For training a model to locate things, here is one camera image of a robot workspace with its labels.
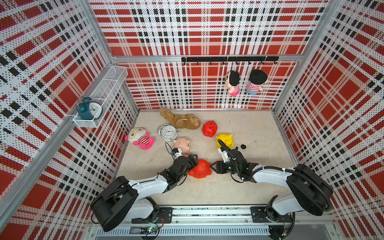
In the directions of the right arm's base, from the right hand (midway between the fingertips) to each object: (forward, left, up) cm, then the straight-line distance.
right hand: (215, 166), depth 86 cm
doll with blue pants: (+47, -28, +27) cm, 61 cm away
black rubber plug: (+16, -20, -6) cm, 27 cm away
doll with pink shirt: (+45, -12, +26) cm, 53 cm away
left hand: (+4, +10, +1) cm, 11 cm away
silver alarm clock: (+24, +31, 0) cm, 39 cm away
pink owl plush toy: (+19, +48, +3) cm, 52 cm away
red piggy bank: (-4, +8, +3) cm, 9 cm away
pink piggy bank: (+14, +19, +3) cm, 24 cm away
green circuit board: (-31, +33, -3) cm, 45 cm away
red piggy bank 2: (+25, +2, +4) cm, 25 cm away
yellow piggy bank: (+17, -8, +4) cm, 19 cm away
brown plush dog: (+31, +18, +4) cm, 36 cm away
